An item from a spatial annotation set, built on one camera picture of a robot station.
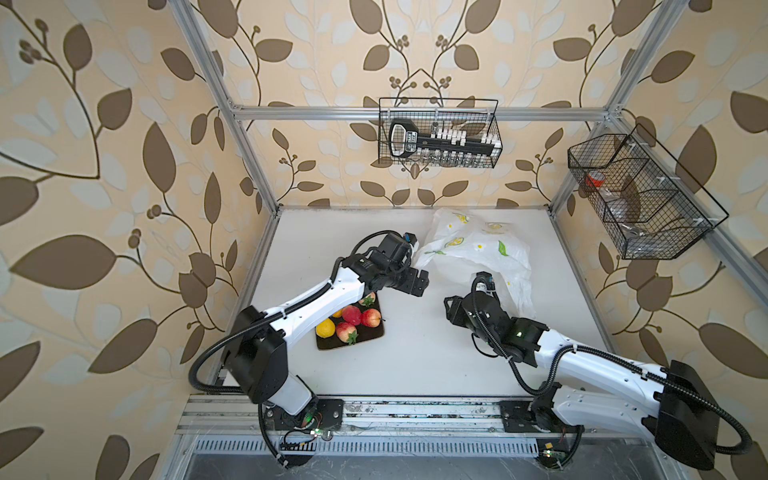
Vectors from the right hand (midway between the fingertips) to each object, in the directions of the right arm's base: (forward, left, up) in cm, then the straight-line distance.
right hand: (450, 306), depth 80 cm
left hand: (+7, +9, +5) cm, 12 cm away
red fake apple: (+1, +22, -8) cm, 23 cm away
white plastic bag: (+18, -7, +5) cm, 20 cm away
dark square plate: (-3, +24, -10) cm, 26 cm away
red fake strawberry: (+7, +23, -9) cm, 26 cm away
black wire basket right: (+13, -49, +22) cm, 55 cm away
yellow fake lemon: (-2, +35, -8) cm, 36 cm away
